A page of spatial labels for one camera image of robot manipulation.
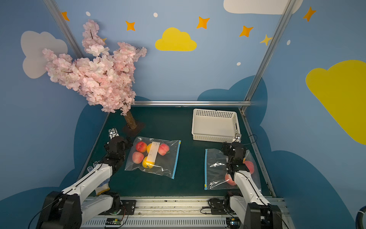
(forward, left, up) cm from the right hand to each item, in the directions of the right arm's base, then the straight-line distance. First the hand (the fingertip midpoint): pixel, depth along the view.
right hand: (236, 142), depth 87 cm
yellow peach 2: (-4, +55, -6) cm, 56 cm away
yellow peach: (-15, +54, -6) cm, 56 cm away
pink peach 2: (-4, +46, -5) cm, 46 cm away
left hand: (-3, +72, +4) cm, 72 cm away
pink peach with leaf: (-22, +5, -6) cm, 23 cm away
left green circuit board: (-43, +66, -12) cm, 80 cm away
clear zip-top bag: (-9, +48, -7) cm, 49 cm away
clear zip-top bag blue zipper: (-19, +12, -11) cm, 24 cm away
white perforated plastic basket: (+23, +9, -13) cm, 28 cm away
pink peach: (-4, +60, -5) cm, 60 cm away
